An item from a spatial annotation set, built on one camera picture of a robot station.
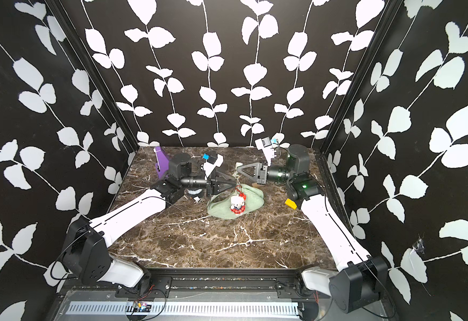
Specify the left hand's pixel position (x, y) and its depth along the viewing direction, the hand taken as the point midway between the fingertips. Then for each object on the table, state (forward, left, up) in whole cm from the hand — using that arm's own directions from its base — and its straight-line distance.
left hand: (234, 180), depth 69 cm
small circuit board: (-33, +35, -31) cm, 57 cm away
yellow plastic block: (+6, -28, -30) cm, 42 cm away
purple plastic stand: (+26, +36, -21) cm, 49 cm away
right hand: (-1, -2, +7) cm, 7 cm away
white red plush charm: (-5, -1, -7) cm, 8 cm away
